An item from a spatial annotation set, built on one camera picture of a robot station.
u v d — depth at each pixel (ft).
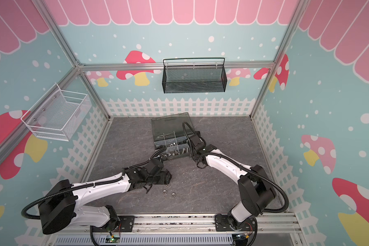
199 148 2.19
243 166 1.55
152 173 2.13
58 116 3.95
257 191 1.43
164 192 2.73
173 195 2.72
